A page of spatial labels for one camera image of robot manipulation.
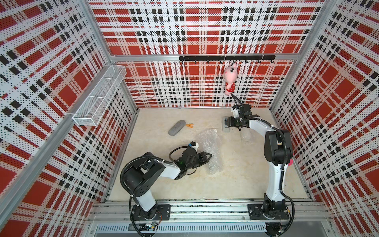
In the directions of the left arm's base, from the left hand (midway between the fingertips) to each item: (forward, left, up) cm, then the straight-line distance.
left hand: (212, 157), depth 89 cm
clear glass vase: (+6, 0, +3) cm, 7 cm away
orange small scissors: (+29, +15, -5) cm, 33 cm away
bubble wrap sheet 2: (+15, -25, 0) cm, 29 cm away
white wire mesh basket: (+23, +76, +17) cm, 81 cm away
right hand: (+26, -14, +3) cm, 29 cm away
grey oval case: (+25, +25, -3) cm, 35 cm away
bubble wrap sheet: (+14, +6, +2) cm, 15 cm away
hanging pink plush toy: (+42, -12, +30) cm, 53 cm away
